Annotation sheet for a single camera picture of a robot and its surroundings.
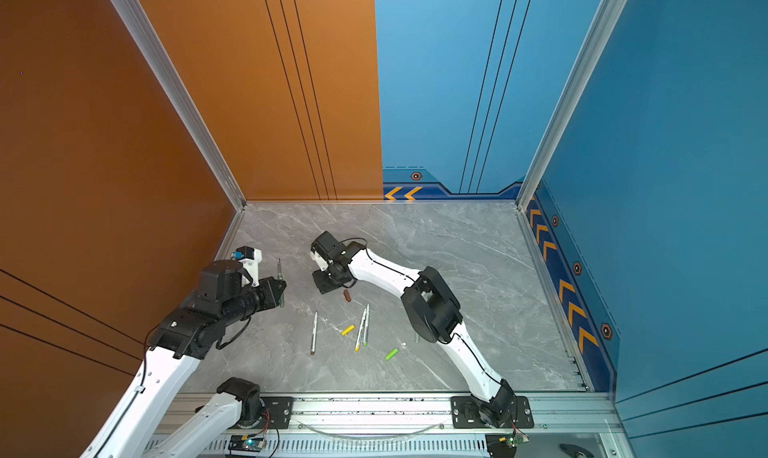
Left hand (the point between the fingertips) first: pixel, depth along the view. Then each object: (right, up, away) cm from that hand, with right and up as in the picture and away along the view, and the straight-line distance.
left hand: (285, 280), depth 73 cm
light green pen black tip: (+33, -14, -1) cm, 35 cm away
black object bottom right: (+68, -39, -4) cm, 79 cm away
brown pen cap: (+12, -8, +21) cm, 25 cm away
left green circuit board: (-9, -39, -2) cm, 40 cm away
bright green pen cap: (+26, -22, +10) cm, 36 cm away
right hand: (+4, -5, +18) cm, 19 cm away
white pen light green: (+19, -20, +12) cm, 30 cm away
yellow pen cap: (+13, -17, +14) cm, 26 cm away
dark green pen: (-1, +1, 0) cm, 1 cm away
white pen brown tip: (+4, -18, +14) cm, 23 cm away
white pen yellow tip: (+18, -14, +16) cm, 28 cm away
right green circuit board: (+56, -37, -3) cm, 67 cm away
